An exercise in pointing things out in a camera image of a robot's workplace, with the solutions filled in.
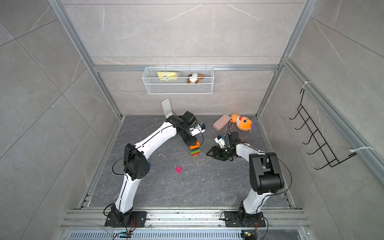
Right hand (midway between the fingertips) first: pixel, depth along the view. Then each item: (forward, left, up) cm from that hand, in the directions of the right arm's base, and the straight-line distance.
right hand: (211, 155), depth 91 cm
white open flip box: (+39, +31, +5) cm, 50 cm away
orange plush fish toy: (+23, -24, +3) cm, 34 cm away
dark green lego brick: (+1, +12, +3) cm, 12 cm away
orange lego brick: (+2, +10, +7) cm, 13 cm away
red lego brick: (+1, +10, -1) cm, 11 cm away
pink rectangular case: (+32, -11, -4) cm, 34 cm away
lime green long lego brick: (+2, +10, +1) cm, 10 cm away
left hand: (+7, +11, +9) cm, 15 cm away
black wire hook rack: (-10, -46, +26) cm, 54 cm away
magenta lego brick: (-7, +21, -4) cm, 22 cm away
